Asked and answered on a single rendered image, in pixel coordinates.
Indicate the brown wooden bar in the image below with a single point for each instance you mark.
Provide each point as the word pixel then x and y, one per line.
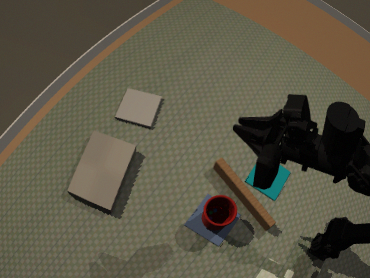
pixel 244 194

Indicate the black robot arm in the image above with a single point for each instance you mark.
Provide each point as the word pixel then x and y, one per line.
pixel 343 152

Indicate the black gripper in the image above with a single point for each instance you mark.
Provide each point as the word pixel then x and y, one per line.
pixel 263 135

